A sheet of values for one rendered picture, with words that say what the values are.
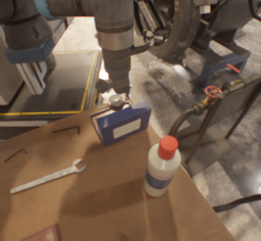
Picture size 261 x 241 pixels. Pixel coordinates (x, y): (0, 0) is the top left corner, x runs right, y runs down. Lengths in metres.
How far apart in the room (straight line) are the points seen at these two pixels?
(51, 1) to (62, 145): 0.42
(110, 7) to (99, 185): 0.44
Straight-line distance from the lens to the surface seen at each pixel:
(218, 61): 1.52
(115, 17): 0.38
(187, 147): 1.14
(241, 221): 1.10
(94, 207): 0.50
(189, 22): 1.10
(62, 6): 0.41
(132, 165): 0.52
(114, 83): 0.48
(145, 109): 0.49
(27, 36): 0.72
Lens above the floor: 0.95
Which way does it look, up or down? 48 degrees down
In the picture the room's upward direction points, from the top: 1 degrees counter-clockwise
